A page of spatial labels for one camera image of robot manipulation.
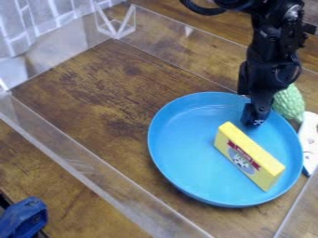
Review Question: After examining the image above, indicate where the blue clamp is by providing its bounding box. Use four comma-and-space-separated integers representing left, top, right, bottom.
0, 196, 49, 238

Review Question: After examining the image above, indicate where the clear acrylic enclosure wall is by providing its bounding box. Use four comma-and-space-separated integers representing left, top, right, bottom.
0, 0, 306, 238

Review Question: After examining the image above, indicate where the grey checked curtain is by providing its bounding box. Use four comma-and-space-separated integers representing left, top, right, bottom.
0, 0, 126, 60

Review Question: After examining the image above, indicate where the white toy at right edge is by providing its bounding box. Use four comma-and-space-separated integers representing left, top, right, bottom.
298, 112, 318, 177

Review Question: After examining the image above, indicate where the blue round plastic tray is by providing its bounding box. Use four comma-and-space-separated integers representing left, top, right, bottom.
149, 92, 304, 207

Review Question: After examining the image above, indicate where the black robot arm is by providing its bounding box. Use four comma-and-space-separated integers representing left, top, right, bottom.
179, 0, 317, 126

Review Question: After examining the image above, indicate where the green bumpy bitter gourd toy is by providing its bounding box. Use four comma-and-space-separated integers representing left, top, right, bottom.
273, 84, 306, 123

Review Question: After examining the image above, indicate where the yellow butter box toy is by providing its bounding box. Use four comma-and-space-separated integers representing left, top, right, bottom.
214, 122, 286, 192

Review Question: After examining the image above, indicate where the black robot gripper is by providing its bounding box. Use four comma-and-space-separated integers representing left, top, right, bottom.
238, 48, 302, 126

